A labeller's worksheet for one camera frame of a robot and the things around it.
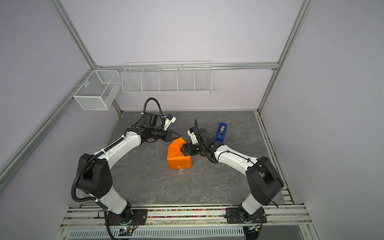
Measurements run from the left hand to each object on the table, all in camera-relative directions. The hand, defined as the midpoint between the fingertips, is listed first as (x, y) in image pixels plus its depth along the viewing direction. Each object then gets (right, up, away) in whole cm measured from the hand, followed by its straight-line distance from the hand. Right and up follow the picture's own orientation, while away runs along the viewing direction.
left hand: (179, 137), depth 82 cm
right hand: (+3, -7, +3) cm, 8 cm away
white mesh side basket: (-56, +31, +17) cm, 66 cm away
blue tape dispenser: (+27, +2, +19) cm, 33 cm away
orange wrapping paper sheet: (-1, -11, -1) cm, 11 cm away
